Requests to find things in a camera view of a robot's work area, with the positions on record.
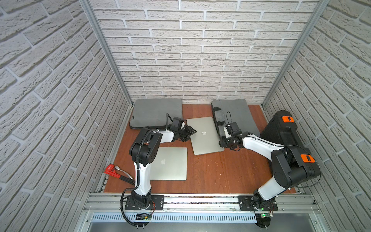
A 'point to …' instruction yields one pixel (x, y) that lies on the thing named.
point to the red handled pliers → (115, 171)
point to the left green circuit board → (143, 217)
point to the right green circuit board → (266, 215)
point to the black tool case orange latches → (280, 128)
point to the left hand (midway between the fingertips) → (198, 131)
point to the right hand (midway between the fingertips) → (224, 142)
